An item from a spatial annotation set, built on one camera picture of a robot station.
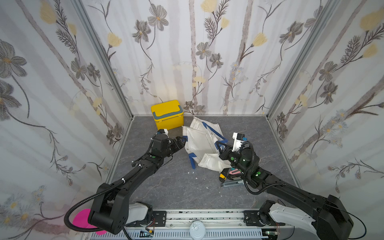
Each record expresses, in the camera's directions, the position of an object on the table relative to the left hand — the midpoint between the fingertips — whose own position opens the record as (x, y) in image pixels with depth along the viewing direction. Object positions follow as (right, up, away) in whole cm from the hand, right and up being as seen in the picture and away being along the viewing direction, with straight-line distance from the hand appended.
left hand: (185, 140), depth 84 cm
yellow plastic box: (-13, +16, +18) cm, 27 cm away
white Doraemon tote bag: (+10, -4, +12) cm, 16 cm away
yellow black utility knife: (+22, -22, +4) cm, 31 cm away
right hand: (+18, 0, -12) cm, 21 cm away
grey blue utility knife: (+27, -25, +2) cm, 37 cm away
